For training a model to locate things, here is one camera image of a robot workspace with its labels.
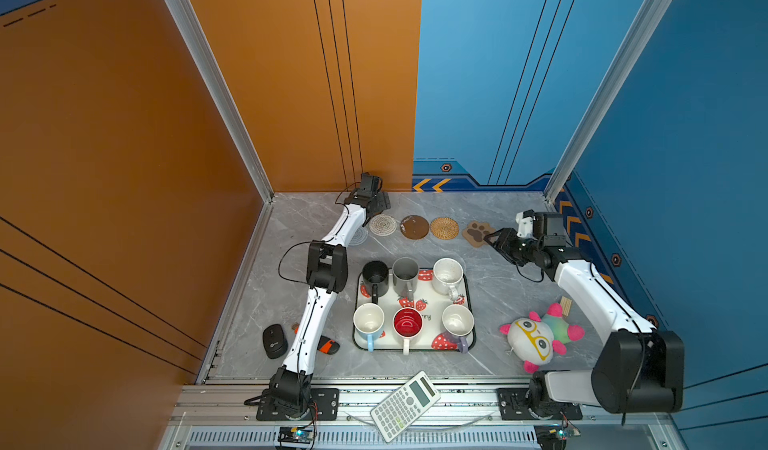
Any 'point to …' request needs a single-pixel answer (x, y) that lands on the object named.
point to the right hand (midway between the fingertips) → (486, 240)
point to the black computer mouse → (274, 341)
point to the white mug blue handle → (369, 323)
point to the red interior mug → (407, 323)
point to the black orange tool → (327, 345)
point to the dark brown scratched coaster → (414, 227)
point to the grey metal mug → (405, 276)
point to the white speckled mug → (447, 274)
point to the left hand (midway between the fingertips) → (379, 197)
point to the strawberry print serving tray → (428, 302)
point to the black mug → (375, 275)
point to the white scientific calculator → (405, 405)
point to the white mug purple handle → (458, 321)
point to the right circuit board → (551, 436)
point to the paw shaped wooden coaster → (475, 232)
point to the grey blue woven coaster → (360, 237)
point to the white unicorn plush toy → (533, 341)
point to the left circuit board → (295, 435)
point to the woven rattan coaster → (444, 228)
